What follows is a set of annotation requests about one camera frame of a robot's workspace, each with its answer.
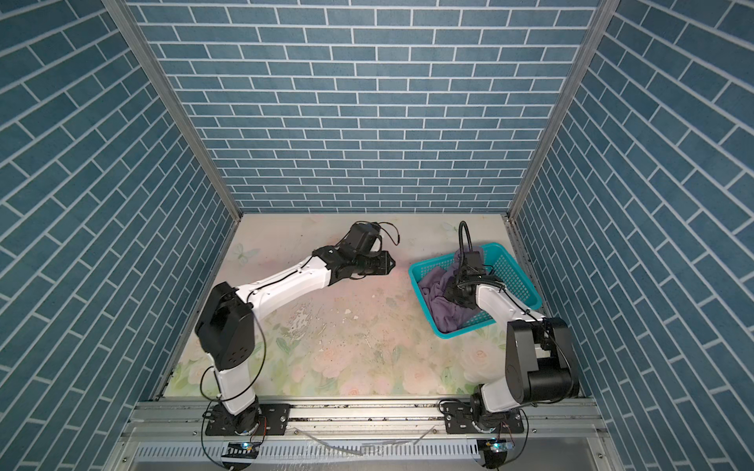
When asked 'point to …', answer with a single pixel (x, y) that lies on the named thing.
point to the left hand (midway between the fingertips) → (403, 266)
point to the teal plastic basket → (499, 261)
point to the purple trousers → (447, 314)
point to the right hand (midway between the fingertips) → (452, 294)
